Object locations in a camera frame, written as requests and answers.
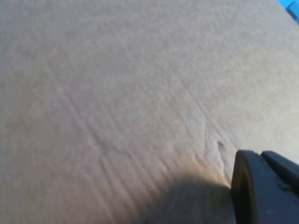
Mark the blue object at corner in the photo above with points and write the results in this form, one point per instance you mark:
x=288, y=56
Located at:
x=292, y=8

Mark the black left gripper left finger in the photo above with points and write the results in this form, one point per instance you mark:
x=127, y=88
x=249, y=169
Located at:
x=259, y=195

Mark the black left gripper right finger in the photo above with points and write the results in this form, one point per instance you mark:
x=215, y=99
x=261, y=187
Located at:
x=287, y=170

